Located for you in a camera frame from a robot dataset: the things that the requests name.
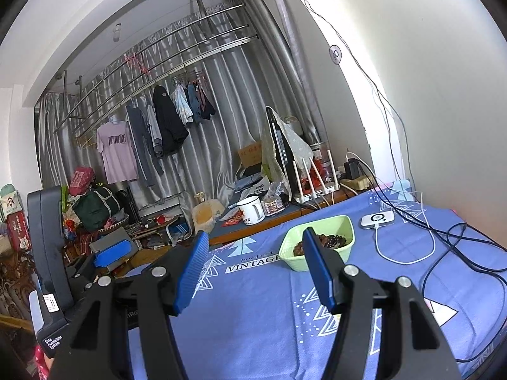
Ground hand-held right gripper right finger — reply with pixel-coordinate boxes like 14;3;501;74
302;227;462;380

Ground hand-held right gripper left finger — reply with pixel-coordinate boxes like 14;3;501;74
51;231;209;380

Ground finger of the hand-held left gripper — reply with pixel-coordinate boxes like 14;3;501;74
65;238;131;282

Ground green plastic tray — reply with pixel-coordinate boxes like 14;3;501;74
278;215;355;273

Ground brown wooden bead bracelet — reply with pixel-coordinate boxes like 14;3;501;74
317;234;350;248

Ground person's left forearm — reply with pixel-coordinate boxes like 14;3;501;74
35;344;54;380

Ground grey flat box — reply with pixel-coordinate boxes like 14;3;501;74
89;230;139;266

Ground dark green duffel bag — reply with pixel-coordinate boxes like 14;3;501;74
72;186;120;232

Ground yellow plastic bag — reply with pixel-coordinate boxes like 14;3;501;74
193;196;227;234

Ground wooden side table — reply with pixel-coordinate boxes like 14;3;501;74
206;188;357;246

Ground pink bag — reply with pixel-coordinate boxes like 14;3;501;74
69;167;96;197

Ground blue printed bed sheet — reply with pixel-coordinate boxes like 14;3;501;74
127;184;507;380

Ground white router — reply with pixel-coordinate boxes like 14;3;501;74
293;148;342;203

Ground white power bank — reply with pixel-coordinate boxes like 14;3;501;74
360;212;395;230

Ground white enamel mug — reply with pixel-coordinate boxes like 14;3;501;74
236;197;266;226

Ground beige power strip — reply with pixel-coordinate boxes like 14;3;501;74
341;176;375;195

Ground pink t-shirt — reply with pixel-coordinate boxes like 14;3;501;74
96;121;139;185

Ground clear jar with red contents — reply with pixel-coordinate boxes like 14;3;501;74
315;142;336;183

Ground black charger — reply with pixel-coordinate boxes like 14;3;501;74
344;158;363;181

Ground grey trousers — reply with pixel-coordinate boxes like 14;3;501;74
127;103;165;187

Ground black monitor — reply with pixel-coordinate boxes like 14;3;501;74
266;107;302;201

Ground grey shirt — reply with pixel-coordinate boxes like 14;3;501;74
144;105;164;159

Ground cardboard box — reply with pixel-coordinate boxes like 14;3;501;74
238;140;264;167

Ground black shirt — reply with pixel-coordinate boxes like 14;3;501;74
152;85;190;157

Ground white shirt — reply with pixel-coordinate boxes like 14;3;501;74
172;83;195;126

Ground dark underwear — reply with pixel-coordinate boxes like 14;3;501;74
196;83;217;122

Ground blue garment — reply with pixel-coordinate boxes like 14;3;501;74
187;83;201;124

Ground grey pipe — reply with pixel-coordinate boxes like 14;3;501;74
273;0;329;147

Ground pink clothes hanger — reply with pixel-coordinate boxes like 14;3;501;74
125;52;153;76

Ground metal clothes rack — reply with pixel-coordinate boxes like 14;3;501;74
53;0;260;134

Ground white charging cable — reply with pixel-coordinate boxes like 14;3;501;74
374;202;437;265

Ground black cable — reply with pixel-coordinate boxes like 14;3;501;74
293;0;507;363

